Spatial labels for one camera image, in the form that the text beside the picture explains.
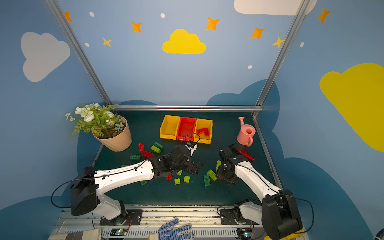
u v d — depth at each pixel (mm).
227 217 738
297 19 735
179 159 572
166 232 703
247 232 713
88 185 467
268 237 436
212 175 880
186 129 1118
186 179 860
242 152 953
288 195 414
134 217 758
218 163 918
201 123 1078
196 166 685
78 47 824
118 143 881
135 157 949
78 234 693
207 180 861
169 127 1089
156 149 982
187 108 1240
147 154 957
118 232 705
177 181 843
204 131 1070
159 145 988
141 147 1040
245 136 963
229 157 686
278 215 403
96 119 795
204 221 740
